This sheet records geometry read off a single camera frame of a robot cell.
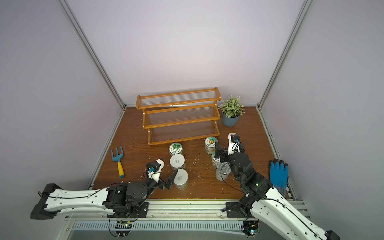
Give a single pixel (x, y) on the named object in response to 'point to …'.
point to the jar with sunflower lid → (210, 144)
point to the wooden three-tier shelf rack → (176, 116)
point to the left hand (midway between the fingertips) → (171, 167)
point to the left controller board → (123, 228)
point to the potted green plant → (231, 109)
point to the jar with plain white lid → (177, 161)
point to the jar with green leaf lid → (175, 148)
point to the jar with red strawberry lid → (215, 161)
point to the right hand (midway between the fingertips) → (225, 140)
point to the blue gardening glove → (278, 172)
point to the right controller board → (251, 228)
